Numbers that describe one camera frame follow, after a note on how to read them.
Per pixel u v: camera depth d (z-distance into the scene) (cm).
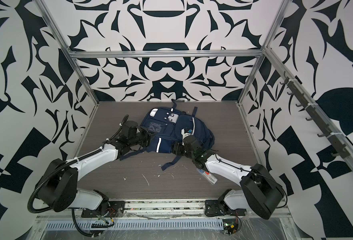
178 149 74
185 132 76
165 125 91
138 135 73
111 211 72
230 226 71
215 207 75
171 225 65
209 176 83
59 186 42
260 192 42
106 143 61
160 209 76
